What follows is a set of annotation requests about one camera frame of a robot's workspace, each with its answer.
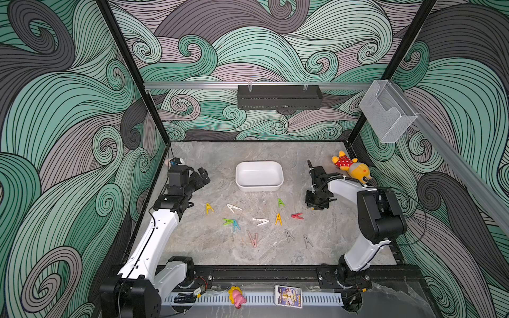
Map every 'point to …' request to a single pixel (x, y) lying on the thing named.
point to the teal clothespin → (234, 224)
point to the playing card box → (288, 296)
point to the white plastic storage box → (259, 175)
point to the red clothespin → (297, 216)
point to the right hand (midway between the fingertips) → (308, 206)
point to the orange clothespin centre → (278, 217)
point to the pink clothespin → (254, 241)
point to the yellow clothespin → (208, 207)
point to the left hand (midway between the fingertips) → (197, 172)
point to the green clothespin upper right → (280, 202)
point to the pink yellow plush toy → (236, 295)
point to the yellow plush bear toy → (359, 171)
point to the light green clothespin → (228, 221)
